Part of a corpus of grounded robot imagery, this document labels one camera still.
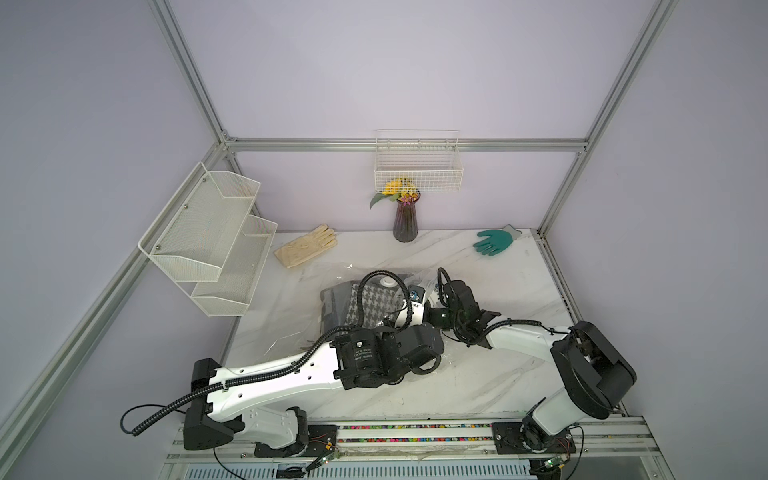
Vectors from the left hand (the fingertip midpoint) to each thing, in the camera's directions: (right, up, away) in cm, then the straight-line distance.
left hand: (417, 327), depth 67 cm
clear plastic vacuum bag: (-36, -1, +29) cm, 46 cm away
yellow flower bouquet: (-4, +39, +33) cm, 51 cm away
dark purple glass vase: (-1, +29, +44) cm, 53 cm away
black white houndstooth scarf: (-10, +3, +17) cm, 20 cm away
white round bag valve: (-7, +9, +22) cm, 24 cm away
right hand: (-3, -3, +17) cm, 17 cm away
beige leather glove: (-41, +19, +48) cm, 66 cm away
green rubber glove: (+36, +22, +50) cm, 66 cm away
